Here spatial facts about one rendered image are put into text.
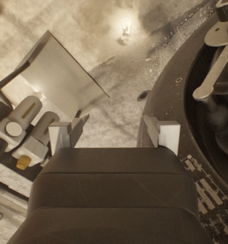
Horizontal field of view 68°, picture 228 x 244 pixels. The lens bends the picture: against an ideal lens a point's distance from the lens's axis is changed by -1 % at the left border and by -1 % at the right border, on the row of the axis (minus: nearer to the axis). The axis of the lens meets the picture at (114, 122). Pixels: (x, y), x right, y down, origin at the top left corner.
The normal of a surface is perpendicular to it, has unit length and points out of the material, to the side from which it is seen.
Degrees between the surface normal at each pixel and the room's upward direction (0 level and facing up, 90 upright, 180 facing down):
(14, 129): 90
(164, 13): 0
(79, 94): 0
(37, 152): 90
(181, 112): 90
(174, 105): 90
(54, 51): 0
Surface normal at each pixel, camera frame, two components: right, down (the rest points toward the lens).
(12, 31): -0.13, 0.65
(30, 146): 0.77, -0.41
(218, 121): -0.26, 0.09
